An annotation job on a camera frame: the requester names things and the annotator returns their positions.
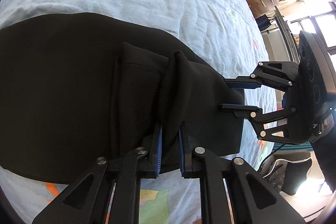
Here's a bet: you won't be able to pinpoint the black pants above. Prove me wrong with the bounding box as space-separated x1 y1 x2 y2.
1 13 244 184

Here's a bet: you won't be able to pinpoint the black cable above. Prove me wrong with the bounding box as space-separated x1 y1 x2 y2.
260 143 287 169

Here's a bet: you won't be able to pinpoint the black bag on floor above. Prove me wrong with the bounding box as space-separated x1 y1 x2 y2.
255 14 274 32

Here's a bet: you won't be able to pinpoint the office chair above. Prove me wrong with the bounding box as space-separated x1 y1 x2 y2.
258 150 312 196

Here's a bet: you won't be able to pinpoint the blue patterned bed sheet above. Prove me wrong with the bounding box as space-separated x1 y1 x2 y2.
1 0 269 223

